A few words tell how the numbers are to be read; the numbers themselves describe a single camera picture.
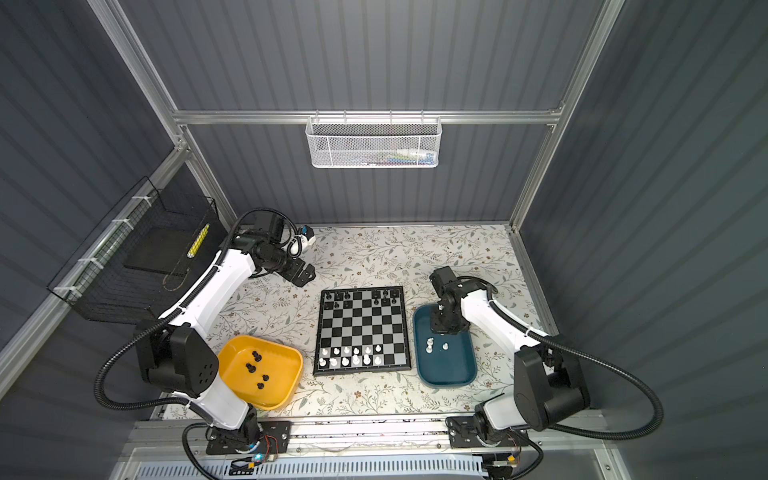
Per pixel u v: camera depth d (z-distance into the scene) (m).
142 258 0.74
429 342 0.88
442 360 0.85
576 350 0.41
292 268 0.76
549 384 0.43
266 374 0.83
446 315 0.72
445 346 0.87
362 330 0.91
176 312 0.46
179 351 0.44
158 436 0.75
